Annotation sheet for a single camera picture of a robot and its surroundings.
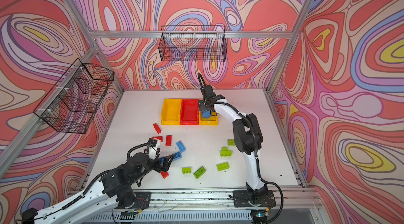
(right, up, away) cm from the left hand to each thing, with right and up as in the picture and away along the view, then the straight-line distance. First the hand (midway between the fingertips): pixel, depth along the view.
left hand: (169, 153), depth 76 cm
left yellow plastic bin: (-6, +19, +29) cm, 35 cm away
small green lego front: (+8, -10, +4) cm, 13 cm away
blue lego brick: (+4, 0, +14) cm, 15 cm away
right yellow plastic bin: (+23, +14, +23) cm, 35 cm away
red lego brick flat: (-11, +3, +21) cm, 24 cm away
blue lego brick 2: (+2, -5, +10) cm, 11 cm away
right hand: (+20, +22, +24) cm, 38 cm away
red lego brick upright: (-4, +3, +14) cm, 15 cm away
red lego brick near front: (-4, -12, +4) cm, 14 cm away
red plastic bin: (+7, +19, +28) cm, 35 cm away
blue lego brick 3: (+19, +18, +25) cm, 36 cm away
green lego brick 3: (+27, -9, +6) cm, 29 cm away
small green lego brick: (+33, +2, +15) cm, 36 cm away
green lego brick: (+29, -3, +10) cm, 30 cm away
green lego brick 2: (+15, -13, +7) cm, 21 cm away
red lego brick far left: (-13, +9, +22) cm, 27 cm away
